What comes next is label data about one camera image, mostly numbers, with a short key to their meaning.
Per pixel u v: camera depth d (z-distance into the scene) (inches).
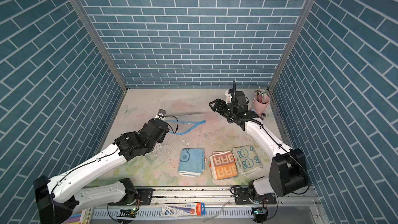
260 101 39.1
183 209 27.3
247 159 33.3
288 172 16.6
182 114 42.3
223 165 32.3
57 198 15.0
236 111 25.2
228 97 30.2
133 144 19.8
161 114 25.2
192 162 32.7
